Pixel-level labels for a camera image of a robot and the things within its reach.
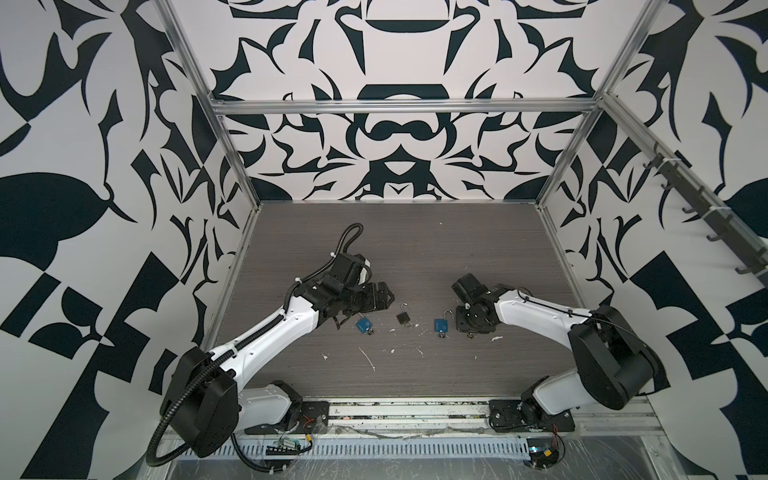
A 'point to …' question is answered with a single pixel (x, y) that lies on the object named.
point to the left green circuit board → (286, 446)
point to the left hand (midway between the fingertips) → (385, 295)
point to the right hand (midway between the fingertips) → (465, 323)
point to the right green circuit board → (542, 453)
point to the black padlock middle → (403, 317)
